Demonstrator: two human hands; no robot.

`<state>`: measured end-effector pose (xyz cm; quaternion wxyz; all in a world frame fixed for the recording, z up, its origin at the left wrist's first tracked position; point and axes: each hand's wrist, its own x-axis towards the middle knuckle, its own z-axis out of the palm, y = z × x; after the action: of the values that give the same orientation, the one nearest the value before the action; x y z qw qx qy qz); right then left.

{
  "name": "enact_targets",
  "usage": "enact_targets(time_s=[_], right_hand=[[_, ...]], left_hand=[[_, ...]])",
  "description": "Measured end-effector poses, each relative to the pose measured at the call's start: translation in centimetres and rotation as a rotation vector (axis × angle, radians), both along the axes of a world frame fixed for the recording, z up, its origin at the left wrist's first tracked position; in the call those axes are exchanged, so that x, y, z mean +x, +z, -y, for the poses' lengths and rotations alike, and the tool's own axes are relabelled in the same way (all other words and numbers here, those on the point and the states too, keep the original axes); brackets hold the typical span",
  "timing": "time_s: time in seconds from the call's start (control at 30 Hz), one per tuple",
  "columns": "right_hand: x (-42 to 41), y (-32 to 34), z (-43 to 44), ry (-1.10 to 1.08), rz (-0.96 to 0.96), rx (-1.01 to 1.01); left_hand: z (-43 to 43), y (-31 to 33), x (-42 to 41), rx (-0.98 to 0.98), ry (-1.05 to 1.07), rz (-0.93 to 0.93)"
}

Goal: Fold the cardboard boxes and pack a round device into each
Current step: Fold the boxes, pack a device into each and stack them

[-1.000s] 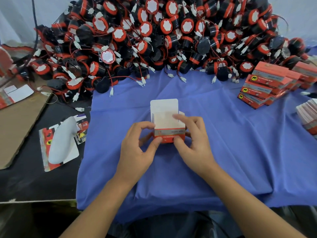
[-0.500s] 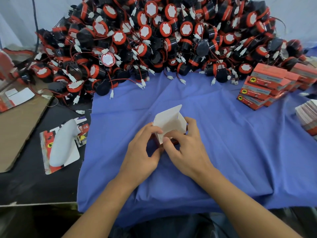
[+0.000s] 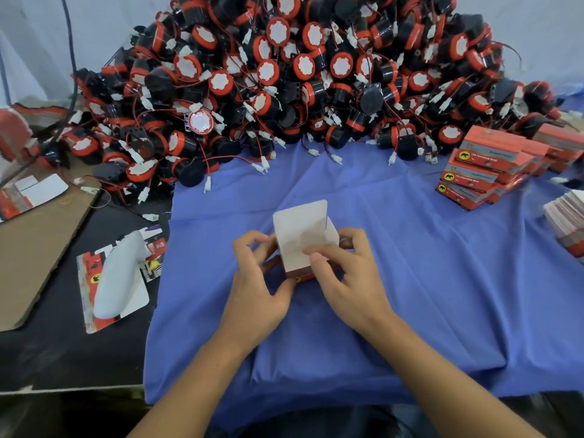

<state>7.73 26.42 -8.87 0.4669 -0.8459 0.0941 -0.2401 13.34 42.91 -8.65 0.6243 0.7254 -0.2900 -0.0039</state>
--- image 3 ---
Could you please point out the person's left hand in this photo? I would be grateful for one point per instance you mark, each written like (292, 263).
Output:
(251, 305)

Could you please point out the person's right hand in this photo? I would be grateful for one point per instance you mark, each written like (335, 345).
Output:
(356, 287)

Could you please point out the stack of box blanks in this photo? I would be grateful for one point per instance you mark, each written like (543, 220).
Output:
(568, 221)

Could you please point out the pile of black red buzzers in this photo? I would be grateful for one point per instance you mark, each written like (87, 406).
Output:
(301, 68)

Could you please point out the person's right forearm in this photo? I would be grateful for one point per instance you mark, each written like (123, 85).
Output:
(461, 392)

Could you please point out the person's left forearm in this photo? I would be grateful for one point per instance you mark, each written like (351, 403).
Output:
(187, 397)

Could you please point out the blue table cloth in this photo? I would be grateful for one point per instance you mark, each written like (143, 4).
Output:
(474, 296)

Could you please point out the brown cardboard piece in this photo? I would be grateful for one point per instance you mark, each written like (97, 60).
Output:
(36, 251)

